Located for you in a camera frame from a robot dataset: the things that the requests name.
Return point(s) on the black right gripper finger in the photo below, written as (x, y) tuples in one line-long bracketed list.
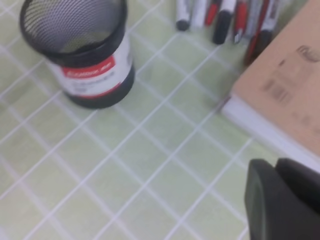
[(282, 202)]

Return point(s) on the red marker pen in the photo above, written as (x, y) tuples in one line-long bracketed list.
[(240, 20)]

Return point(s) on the grey gel pen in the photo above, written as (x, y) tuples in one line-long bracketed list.
[(254, 9)]

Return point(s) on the black whiteboard marker in holder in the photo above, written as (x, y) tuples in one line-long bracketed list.
[(183, 15)]

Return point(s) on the red and black pen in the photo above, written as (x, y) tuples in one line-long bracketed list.
[(212, 10)]

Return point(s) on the white pen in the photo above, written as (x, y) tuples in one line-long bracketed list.
[(198, 15)]

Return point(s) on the black mesh pen holder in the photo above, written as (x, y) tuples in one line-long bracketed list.
[(86, 46)]

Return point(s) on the tan kraft notebook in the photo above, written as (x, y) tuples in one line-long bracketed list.
[(283, 83)]

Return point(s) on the green checkered tablecloth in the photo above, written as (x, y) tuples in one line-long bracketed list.
[(163, 164)]

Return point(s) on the black capped whiteboard marker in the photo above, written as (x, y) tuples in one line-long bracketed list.
[(268, 26)]

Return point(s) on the white marker black cap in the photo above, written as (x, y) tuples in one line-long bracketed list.
[(224, 19)]

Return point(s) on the red pencil with eraser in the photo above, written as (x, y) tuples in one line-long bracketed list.
[(249, 57)]

